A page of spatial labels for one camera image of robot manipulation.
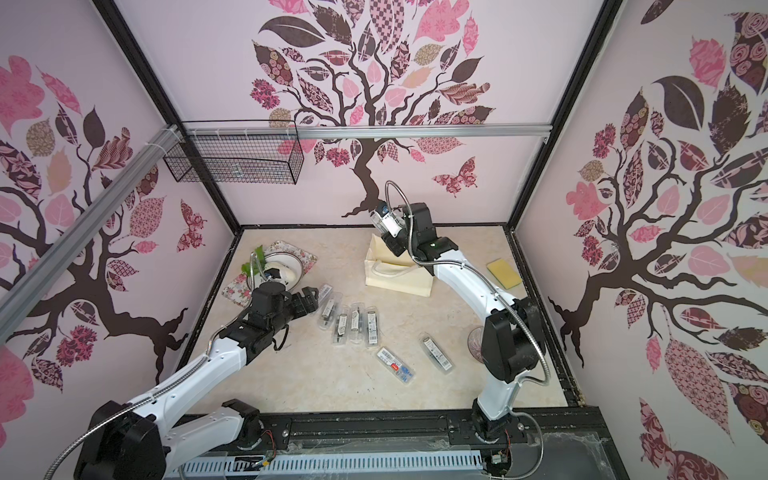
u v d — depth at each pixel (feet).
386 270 2.96
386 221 2.42
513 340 1.51
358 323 3.01
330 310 3.10
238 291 3.30
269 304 2.04
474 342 2.86
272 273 2.42
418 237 2.12
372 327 2.96
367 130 3.04
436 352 2.80
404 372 2.73
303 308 2.44
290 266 3.51
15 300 1.63
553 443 2.37
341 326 2.98
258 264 3.38
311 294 2.54
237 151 3.11
